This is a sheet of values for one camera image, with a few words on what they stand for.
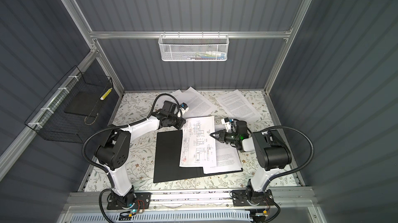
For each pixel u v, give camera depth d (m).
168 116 0.76
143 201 0.72
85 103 0.75
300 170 0.47
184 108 0.86
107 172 0.53
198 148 0.87
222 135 0.83
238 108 1.11
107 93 0.83
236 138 0.80
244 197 0.73
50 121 0.64
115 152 0.49
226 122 0.88
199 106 1.11
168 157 0.87
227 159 0.87
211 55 0.92
